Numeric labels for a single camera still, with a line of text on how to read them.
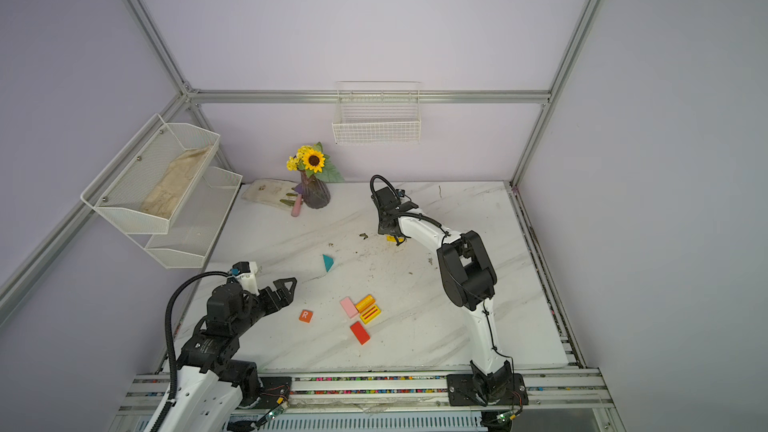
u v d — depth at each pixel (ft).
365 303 2.89
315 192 3.67
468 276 1.79
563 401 2.40
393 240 2.88
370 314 2.81
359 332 2.74
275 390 2.41
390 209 2.49
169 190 2.56
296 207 3.63
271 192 3.87
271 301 2.26
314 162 3.13
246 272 2.34
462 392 2.40
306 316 2.82
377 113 3.14
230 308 1.94
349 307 2.87
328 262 3.20
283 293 2.31
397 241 2.84
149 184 2.51
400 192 2.97
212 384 1.73
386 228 2.40
